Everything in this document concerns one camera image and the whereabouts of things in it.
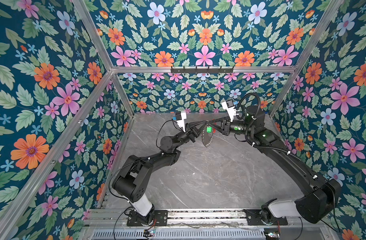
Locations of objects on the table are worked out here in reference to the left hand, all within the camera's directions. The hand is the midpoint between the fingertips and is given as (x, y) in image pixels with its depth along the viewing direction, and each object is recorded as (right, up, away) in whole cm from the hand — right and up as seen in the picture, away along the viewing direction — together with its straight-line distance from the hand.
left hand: (208, 122), depth 63 cm
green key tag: (+1, -3, +6) cm, 7 cm away
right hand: (+1, 0, +3) cm, 3 cm away
